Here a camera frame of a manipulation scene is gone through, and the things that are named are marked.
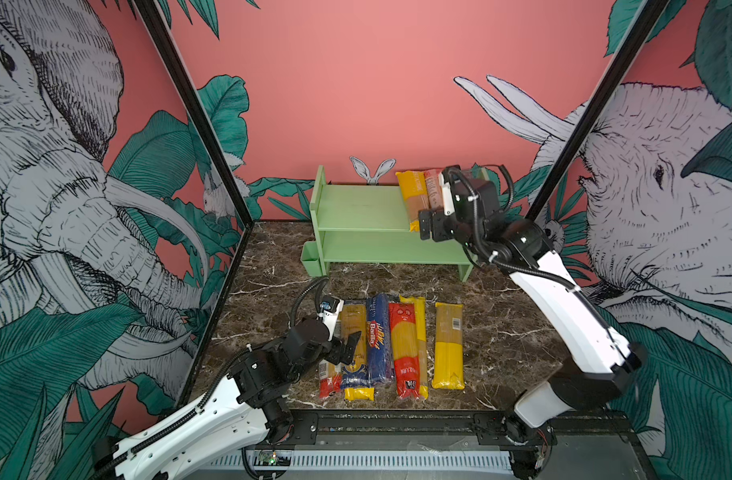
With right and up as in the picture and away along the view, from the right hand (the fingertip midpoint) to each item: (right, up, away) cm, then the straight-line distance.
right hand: (434, 206), depth 66 cm
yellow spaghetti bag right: (+8, -42, +17) cm, 46 cm away
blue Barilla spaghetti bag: (-12, -35, +16) cm, 40 cm away
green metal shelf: (-16, -3, +16) cm, 23 cm away
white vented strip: (+6, -61, +4) cm, 61 cm away
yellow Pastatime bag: (+1, -30, +28) cm, 41 cm away
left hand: (-21, -28, +6) cm, 36 cm away
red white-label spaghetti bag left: (-25, -44, +13) cm, 53 cm away
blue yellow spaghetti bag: (-19, -43, +10) cm, 48 cm away
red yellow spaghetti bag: (-5, -38, +16) cm, 42 cm away
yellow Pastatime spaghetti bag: (-1, +8, +22) cm, 23 cm away
